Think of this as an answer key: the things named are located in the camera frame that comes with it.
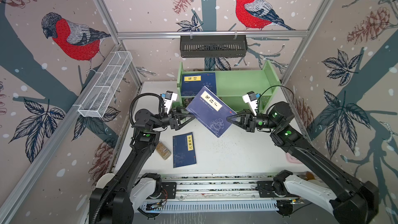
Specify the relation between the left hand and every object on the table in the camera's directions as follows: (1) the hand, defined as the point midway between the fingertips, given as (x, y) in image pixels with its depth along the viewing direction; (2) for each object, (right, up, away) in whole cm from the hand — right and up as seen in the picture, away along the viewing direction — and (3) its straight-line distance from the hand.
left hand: (192, 118), depth 61 cm
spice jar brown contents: (-17, -21, +20) cm, 34 cm away
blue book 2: (-2, +16, +19) cm, 25 cm away
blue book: (-7, -22, +25) cm, 33 cm away
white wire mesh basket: (-46, +9, +12) cm, 48 cm away
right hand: (+14, -2, -2) cm, 14 cm away
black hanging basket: (+12, +44, +45) cm, 64 cm away
